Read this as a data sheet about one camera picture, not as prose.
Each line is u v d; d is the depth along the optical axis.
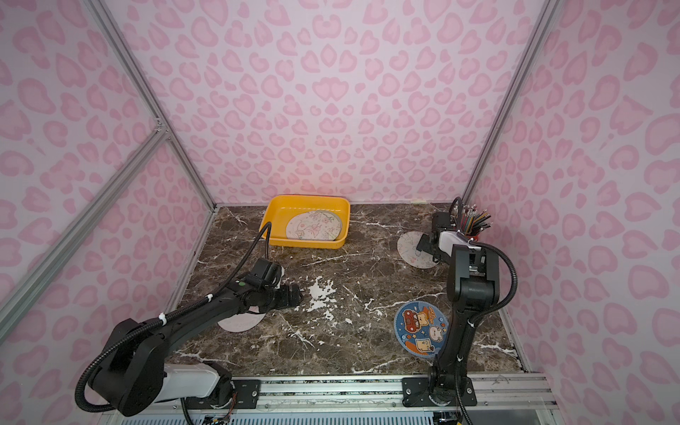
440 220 0.84
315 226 1.10
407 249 1.04
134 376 0.41
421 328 0.86
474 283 0.55
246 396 0.73
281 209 1.17
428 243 0.98
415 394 0.73
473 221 0.94
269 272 0.70
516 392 0.76
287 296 0.77
